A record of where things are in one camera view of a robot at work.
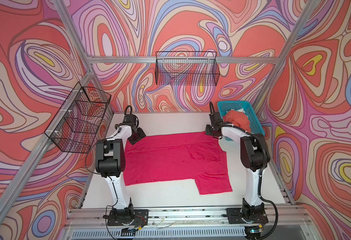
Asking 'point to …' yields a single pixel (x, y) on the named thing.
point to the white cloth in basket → (241, 110)
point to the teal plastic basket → (255, 125)
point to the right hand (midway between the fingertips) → (211, 132)
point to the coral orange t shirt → (237, 118)
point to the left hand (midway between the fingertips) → (143, 134)
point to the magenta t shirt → (169, 156)
